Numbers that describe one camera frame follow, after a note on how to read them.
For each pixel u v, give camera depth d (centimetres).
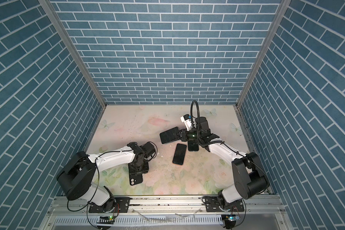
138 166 71
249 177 44
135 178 82
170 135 84
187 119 77
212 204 73
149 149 75
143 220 70
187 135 75
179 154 91
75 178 43
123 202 74
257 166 44
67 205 45
